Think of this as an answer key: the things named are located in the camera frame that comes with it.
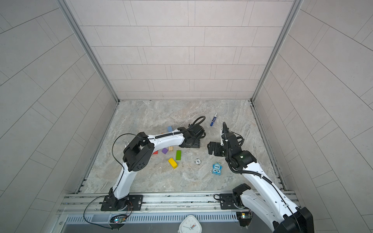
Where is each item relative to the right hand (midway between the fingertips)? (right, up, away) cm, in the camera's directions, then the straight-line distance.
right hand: (213, 146), depth 80 cm
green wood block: (-21, -7, +8) cm, 23 cm away
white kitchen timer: (-13, -31, -16) cm, 37 cm away
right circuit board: (+13, -31, -11) cm, 36 cm away
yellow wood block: (-23, -10, +3) cm, 25 cm away
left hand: (-8, -1, +14) cm, 17 cm away
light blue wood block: (-27, +7, +19) cm, 34 cm away
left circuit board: (-45, -29, -15) cm, 55 cm away
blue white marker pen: (+4, +14, +25) cm, 29 cm away
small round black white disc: (-9, -10, +5) cm, 14 cm away
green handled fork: (-54, -1, +12) cm, 55 cm away
